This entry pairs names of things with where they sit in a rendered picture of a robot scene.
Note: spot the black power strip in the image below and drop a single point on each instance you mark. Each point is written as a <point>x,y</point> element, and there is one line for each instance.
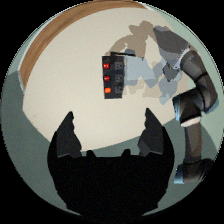
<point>112,67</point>

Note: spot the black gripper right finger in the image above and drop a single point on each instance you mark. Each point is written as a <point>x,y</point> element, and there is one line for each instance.
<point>155,144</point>

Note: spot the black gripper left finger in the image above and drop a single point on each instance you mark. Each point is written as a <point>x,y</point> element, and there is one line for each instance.
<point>64,146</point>

